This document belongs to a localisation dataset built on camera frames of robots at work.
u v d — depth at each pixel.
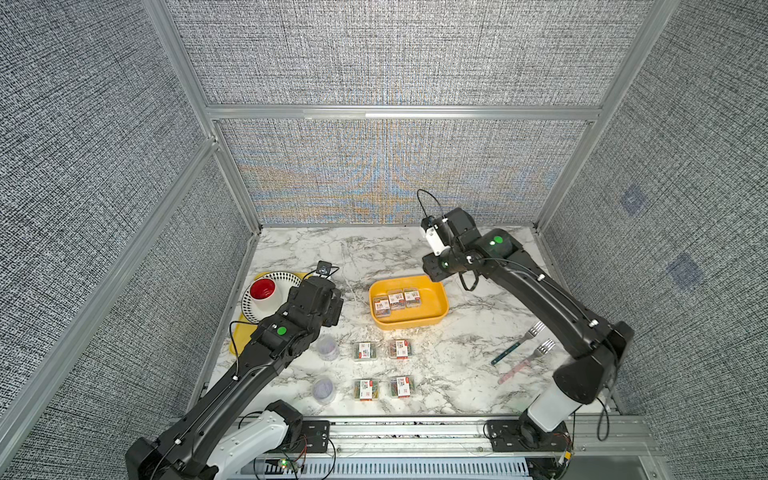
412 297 0.97
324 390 0.79
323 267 0.65
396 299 0.95
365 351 0.86
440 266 0.66
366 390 0.79
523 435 0.65
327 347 0.85
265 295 0.92
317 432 0.75
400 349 0.86
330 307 0.59
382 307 0.95
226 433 0.54
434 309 0.95
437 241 0.61
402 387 0.80
